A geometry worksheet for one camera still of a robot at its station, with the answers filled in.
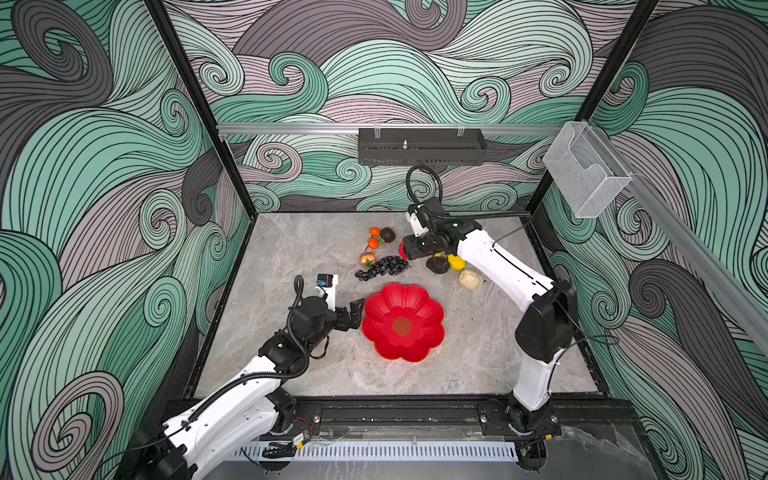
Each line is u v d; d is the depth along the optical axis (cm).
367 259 100
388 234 108
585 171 79
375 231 112
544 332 47
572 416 75
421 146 96
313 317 58
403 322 90
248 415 57
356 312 71
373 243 110
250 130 128
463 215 64
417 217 70
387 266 98
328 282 68
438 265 101
